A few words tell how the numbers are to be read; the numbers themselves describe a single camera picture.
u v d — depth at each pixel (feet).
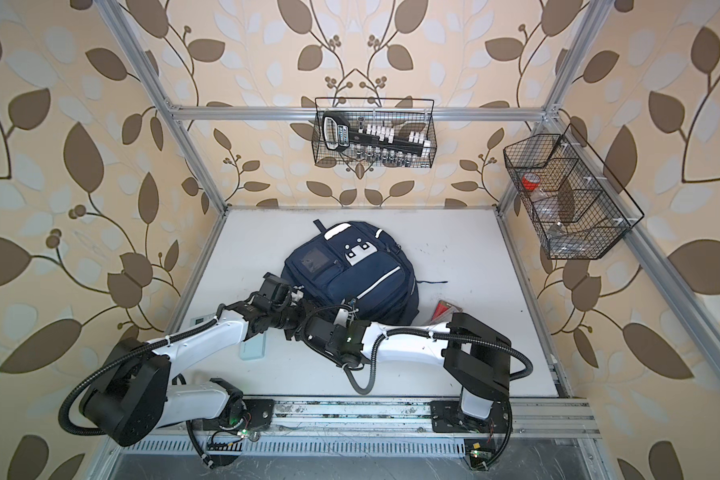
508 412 2.32
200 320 2.98
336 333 2.01
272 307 2.28
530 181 2.65
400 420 2.47
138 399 1.35
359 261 3.16
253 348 2.77
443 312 3.00
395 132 2.69
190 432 2.36
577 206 2.41
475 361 1.42
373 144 2.83
